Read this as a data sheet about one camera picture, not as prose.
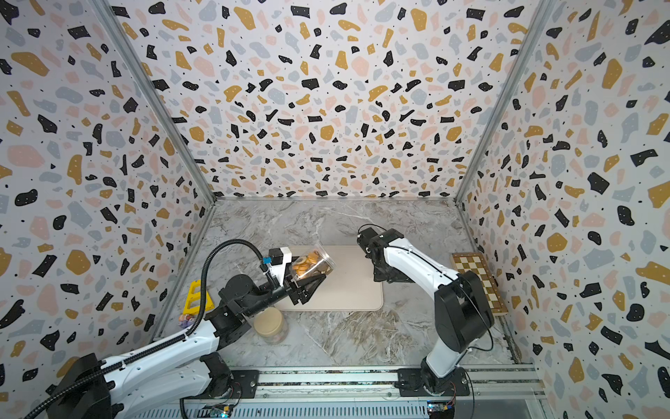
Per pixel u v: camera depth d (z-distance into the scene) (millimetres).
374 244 633
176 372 571
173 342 493
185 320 828
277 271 599
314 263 665
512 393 746
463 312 458
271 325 744
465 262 981
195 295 900
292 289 613
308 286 638
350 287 887
